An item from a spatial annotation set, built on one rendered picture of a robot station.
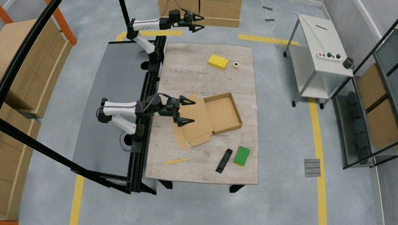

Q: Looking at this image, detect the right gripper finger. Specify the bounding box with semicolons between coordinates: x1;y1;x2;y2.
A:
178;117;195;127
180;95;196;106

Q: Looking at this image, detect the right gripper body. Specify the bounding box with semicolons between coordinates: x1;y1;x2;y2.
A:
162;95;181;127

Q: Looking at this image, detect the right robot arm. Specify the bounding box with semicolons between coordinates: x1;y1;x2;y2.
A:
98;94;164;153

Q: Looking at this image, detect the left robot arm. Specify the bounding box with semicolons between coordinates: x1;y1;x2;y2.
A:
126;9;181;72

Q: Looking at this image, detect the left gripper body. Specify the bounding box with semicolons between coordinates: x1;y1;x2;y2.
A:
180;13;193;33

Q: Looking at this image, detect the black stapler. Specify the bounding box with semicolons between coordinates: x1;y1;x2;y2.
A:
216;148;233;173

